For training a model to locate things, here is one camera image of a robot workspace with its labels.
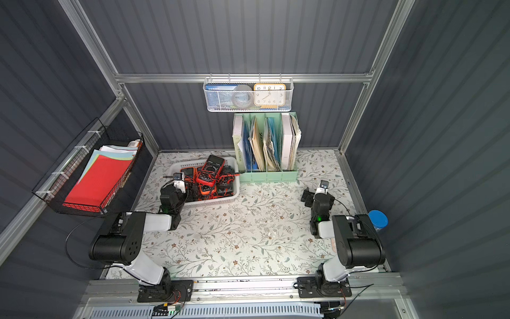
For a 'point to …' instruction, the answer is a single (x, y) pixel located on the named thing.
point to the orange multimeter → (190, 173)
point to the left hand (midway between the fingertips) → (184, 183)
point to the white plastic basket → (232, 161)
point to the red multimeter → (210, 170)
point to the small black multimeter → (226, 184)
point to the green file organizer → (265, 146)
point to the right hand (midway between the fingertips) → (323, 190)
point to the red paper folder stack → (103, 177)
